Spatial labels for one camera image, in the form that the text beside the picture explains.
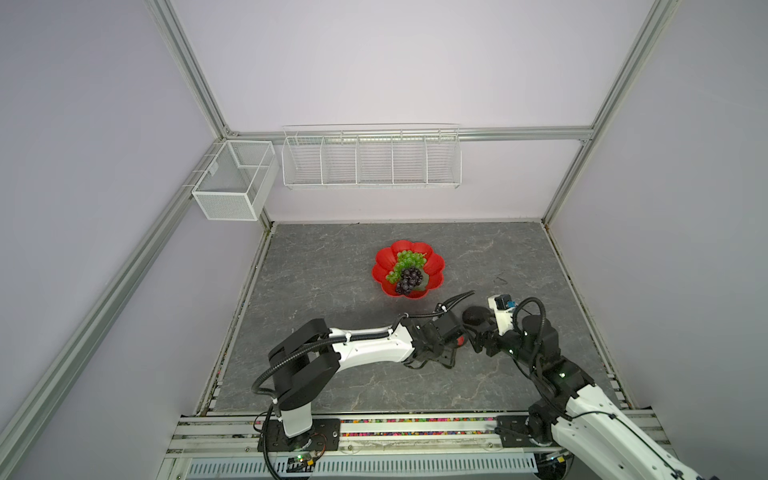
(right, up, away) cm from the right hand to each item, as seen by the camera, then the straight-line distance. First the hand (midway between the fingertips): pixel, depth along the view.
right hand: (477, 322), depth 79 cm
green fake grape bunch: (-18, +16, +23) cm, 33 cm away
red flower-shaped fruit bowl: (-9, +12, +23) cm, 27 cm away
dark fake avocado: (+2, 0, +9) cm, 10 cm away
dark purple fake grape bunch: (-17, +10, +15) cm, 25 cm away
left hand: (-8, -9, +3) cm, 13 cm away
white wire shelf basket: (-30, +52, +23) cm, 64 cm away
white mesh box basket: (-75, +43, +21) cm, 89 cm away
